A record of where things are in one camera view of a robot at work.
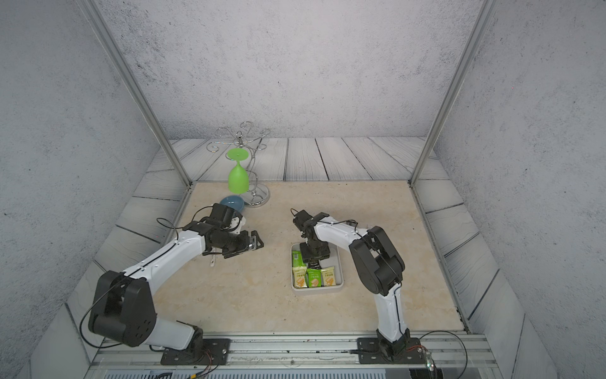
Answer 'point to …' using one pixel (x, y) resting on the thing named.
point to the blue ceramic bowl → (233, 202)
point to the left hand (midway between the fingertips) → (257, 247)
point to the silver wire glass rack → (245, 138)
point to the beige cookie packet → (328, 275)
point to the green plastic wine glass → (238, 181)
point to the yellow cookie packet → (299, 273)
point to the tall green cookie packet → (297, 259)
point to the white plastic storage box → (333, 260)
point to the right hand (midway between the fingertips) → (312, 259)
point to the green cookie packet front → (314, 277)
